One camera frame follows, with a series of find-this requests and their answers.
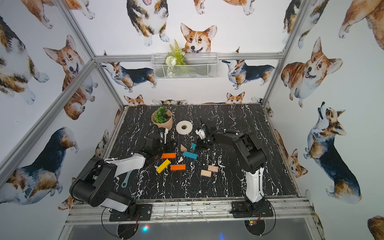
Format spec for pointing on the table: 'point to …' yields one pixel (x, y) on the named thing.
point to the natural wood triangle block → (182, 148)
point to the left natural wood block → (206, 173)
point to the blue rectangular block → (190, 155)
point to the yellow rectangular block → (163, 166)
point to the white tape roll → (184, 127)
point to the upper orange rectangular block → (169, 155)
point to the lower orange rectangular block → (182, 167)
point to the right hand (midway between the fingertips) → (195, 146)
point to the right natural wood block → (213, 168)
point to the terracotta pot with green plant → (162, 117)
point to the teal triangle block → (194, 146)
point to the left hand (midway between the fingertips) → (177, 140)
